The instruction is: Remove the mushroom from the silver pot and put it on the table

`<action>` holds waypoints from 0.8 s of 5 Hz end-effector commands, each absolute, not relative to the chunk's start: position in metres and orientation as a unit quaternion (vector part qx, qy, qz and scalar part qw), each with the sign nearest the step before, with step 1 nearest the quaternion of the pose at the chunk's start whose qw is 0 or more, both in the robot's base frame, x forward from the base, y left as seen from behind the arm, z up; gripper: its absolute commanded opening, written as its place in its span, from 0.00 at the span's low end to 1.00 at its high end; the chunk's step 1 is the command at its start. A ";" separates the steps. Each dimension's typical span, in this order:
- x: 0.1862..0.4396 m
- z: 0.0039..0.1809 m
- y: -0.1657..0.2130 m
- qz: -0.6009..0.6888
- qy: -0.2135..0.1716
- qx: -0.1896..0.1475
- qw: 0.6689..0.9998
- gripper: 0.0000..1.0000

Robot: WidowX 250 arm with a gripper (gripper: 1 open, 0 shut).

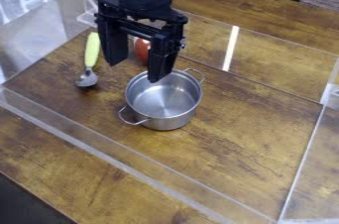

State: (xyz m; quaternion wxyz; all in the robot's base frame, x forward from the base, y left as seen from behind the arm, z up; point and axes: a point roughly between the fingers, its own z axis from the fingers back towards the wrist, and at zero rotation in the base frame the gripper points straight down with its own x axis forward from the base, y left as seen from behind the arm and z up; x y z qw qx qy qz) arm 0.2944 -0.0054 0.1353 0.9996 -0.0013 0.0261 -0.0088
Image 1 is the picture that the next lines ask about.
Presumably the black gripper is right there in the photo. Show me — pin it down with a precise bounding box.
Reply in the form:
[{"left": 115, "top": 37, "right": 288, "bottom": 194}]
[{"left": 95, "top": 0, "right": 188, "bottom": 83}]

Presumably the spoon with yellow-green handle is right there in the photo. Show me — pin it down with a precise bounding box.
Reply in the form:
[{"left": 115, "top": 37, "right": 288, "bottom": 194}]
[{"left": 76, "top": 32, "right": 100, "bottom": 87}]

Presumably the silver pot with handles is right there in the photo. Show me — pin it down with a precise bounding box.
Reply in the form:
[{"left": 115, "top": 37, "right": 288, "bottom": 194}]
[{"left": 117, "top": 68, "right": 205, "bottom": 131}]

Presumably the clear acrylic enclosure wall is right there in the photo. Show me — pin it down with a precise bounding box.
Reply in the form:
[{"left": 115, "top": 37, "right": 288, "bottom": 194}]
[{"left": 0, "top": 0, "right": 339, "bottom": 224}]

